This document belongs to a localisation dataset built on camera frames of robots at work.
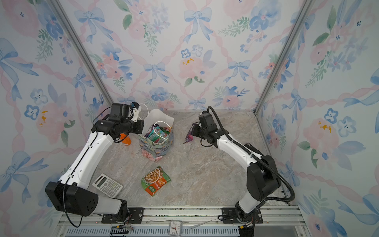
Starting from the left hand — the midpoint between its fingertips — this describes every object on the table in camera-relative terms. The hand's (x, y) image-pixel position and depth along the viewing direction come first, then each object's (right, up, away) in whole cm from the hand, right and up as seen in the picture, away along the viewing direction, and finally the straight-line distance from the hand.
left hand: (143, 123), depth 78 cm
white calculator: (-21, -34, +4) cm, 41 cm away
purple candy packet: (+24, -8, +9) cm, 27 cm away
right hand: (+26, -3, +8) cm, 27 cm away
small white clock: (+18, -49, -9) cm, 53 cm away
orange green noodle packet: (+4, -32, +6) cm, 33 cm away
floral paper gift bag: (+5, -15, +2) cm, 16 cm away
